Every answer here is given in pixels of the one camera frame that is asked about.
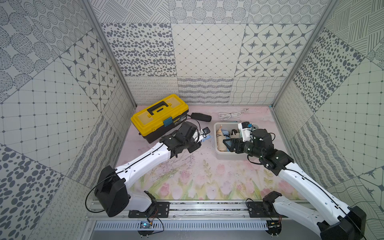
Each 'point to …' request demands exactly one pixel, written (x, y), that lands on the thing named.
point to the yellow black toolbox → (156, 121)
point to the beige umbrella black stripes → (220, 139)
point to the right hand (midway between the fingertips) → (228, 142)
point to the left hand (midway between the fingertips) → (197, 134)
